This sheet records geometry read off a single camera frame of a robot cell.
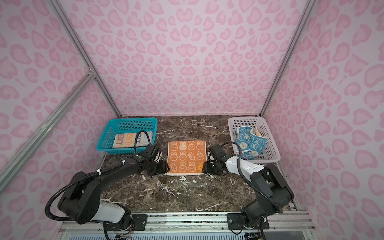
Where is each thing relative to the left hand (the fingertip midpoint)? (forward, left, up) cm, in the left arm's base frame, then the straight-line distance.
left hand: (167, 168), depth 87 cm
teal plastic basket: (+30, +40, +3) cm, 50 cm away
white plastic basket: (+8, -63, 0) cm, 63 cm away
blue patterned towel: (+16, -53, -1) cm, 56 cm away
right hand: (-1, -23, -1) cm, 23 cm away
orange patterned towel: (+8, -11, -3) cm, 14 cm away
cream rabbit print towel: (+22, +30, -3) cm, 38 cm away
